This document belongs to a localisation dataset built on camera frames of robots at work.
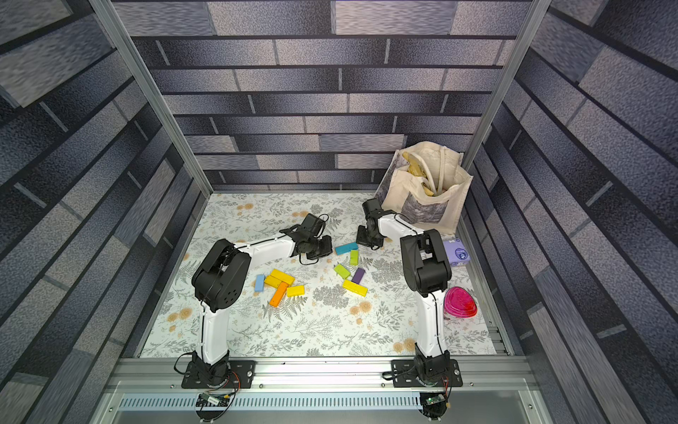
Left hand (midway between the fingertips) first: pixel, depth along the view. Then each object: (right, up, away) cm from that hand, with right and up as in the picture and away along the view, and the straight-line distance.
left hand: (336, 248), depth 97 cm
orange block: (-20, -15, -7) cm, 26 cm away
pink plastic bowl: (+38, -14, -19) cm, 45 cm away
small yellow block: (-14, -14, -6) cm, 21 cm away
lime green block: (+7, -4, +2) cm, 8 cm away
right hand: (+10, +2, +7) cm, 12 cm away
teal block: (+4, -1, +5) cm, 6 cm away
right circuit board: (+28, -41, -25) cm, 55 cm away
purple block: (+8, -10, -3) cm, 13 cm away
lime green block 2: (+2, -8, -2) cm, 8 cm away
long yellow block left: (-21, -10, -4) cm, 24 cm away
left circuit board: (-36, -39, -25) cm, 58 cm away
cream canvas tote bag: (+31, +24, -7) cm, 40 cm away
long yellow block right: (+7, -13, -6) cm, 16 cm away
